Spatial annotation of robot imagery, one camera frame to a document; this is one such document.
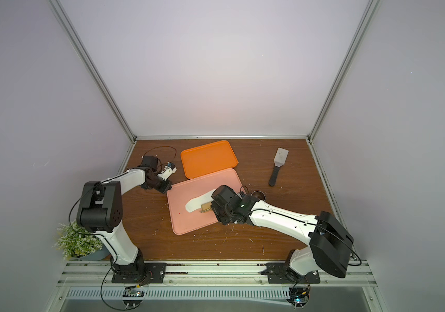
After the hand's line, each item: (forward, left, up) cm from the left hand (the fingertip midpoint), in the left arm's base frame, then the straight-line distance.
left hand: (171, 186), depth 99 cm
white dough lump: (-11, -14, +2) cm, 18 cm away
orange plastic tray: (+19, -17, -2) cm, 26 cm away
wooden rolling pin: (-13, -20, +4) cm, 24 cm away
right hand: (-17, -22, +12) cm, 31 cm away
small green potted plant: (-33, +21, +16) cm, 43 cm away
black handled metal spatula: (+18, -59, 0) cm, 62 cm away
